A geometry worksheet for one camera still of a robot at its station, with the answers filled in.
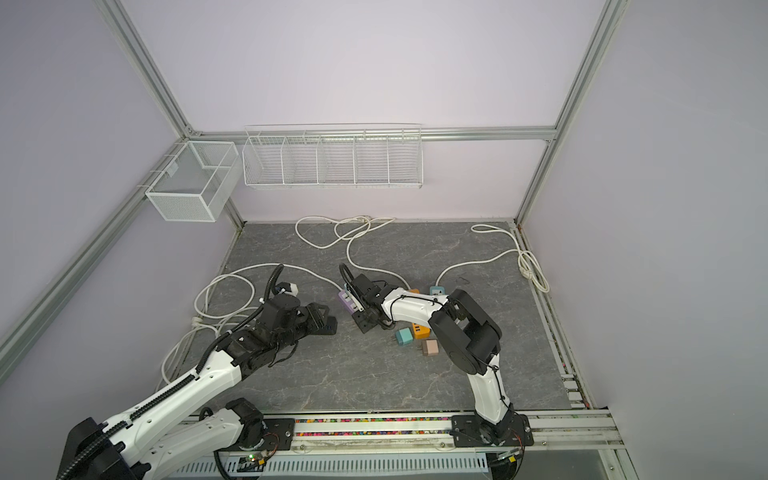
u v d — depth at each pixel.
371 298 0.71
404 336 0.88
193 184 0.99
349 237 1.14
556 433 0.76
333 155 1.00
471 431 0.74
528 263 1.09
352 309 0.93
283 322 0.61
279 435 0.74
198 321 0.96
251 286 1.02
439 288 0.99
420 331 0.89
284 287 0.71
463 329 0.53
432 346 0.87
